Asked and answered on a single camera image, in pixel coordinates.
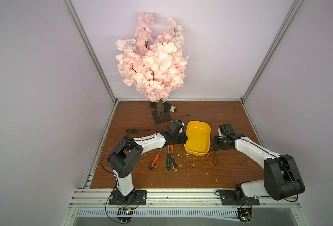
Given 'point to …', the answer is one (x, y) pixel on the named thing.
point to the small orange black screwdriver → (207, 154)
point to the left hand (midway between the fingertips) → (190, 139)
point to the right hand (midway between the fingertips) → (215, 140)
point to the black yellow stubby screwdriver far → (132, 130)
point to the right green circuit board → (245, 214)
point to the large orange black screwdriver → (154, 162)
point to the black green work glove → (167, 107)
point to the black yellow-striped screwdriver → (174, 164)
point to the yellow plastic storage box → (198, 134)
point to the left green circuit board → (125, 215)
